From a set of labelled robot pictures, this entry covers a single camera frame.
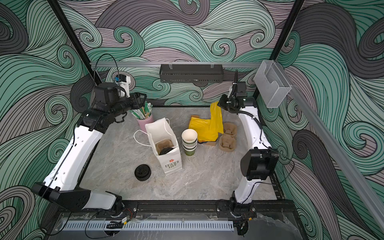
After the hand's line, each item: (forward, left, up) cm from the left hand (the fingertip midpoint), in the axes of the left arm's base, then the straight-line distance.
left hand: (143, 93), depth 67 cm
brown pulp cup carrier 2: (-1, -46, -39) cm, 60 cm away
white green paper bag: (-4, -4, -24) cm, 24 cm away
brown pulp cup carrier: (-4, -3, -39) cm, 40 cm away
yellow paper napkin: (+8, -34, -39) cm, 52 cm away
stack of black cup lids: (-22, +5, -39) cm, 45 cm away
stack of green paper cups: (-10, -22, -25) cm, 35 cm away
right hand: (+9, -38, -14) cm, 42 cm away
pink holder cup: (+8, +9, -31) cm, 34 cm away
